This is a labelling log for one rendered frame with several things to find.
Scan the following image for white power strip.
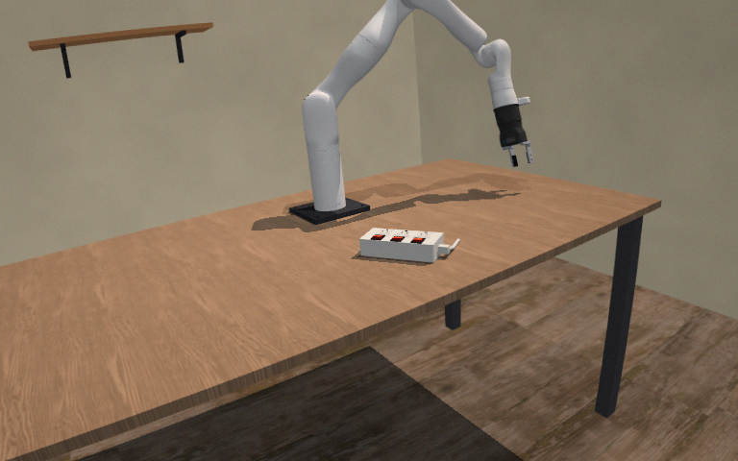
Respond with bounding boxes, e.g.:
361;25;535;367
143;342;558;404
359;228;460;263

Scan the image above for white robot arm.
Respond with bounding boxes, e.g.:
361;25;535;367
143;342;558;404
302;0;513;211

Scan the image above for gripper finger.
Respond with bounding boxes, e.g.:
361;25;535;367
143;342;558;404
520;141;534;163
503;146;518;167

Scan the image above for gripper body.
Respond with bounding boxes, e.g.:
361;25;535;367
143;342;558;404
491;88;530;147

